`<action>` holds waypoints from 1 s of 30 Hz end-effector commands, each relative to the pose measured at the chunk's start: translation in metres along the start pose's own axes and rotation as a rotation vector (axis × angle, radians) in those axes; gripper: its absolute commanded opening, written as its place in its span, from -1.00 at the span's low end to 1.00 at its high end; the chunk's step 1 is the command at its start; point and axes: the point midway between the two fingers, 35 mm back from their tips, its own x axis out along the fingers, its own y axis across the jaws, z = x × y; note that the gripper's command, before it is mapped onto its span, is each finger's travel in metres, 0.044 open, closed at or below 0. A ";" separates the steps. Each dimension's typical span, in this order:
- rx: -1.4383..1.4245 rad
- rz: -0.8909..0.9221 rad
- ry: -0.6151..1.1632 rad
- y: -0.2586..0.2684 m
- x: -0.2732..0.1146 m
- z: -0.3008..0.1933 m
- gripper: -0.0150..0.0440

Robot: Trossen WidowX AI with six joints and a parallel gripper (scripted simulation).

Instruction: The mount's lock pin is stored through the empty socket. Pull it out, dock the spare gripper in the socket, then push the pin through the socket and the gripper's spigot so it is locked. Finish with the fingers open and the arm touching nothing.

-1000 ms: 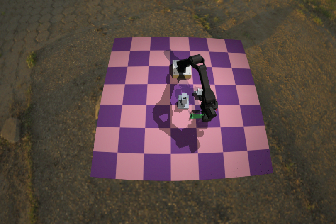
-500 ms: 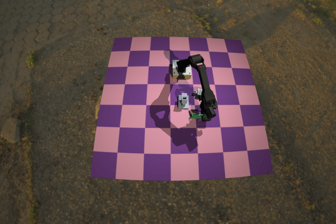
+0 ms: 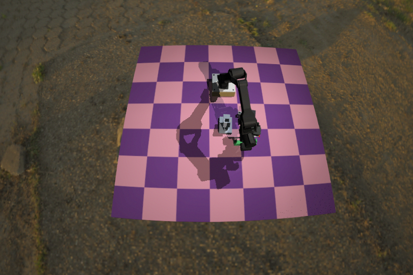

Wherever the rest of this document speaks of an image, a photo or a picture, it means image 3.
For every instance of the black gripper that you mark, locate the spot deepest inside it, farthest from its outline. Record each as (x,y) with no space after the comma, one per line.
(242,146)

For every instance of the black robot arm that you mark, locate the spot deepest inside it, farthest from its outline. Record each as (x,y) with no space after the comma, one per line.
(248,123)

